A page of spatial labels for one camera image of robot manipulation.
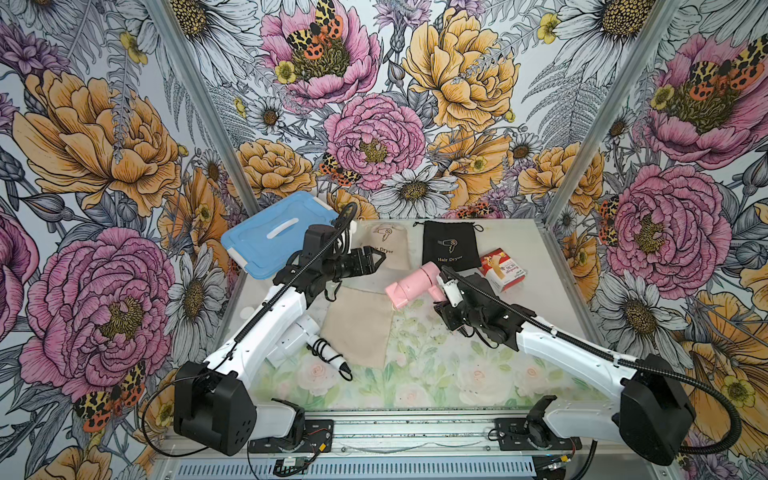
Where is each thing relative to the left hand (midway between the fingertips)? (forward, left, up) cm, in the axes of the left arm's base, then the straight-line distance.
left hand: (374, 266), depth 79 cm
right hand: (-7, -19, -12) cm, 23 cm away
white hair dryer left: (-11, +22, -19) cm, 31 cm away
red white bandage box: (+12, -42, -19) cm, 48 cm away
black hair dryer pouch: (+27, -28, -23) cm, 45 cm away
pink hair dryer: (-2, -12, -6) cm, 13 cm away
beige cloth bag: (-4, +6, -25) cm, 26 cm away
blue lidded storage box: (+15, +34, -7) cm, 38 cm away
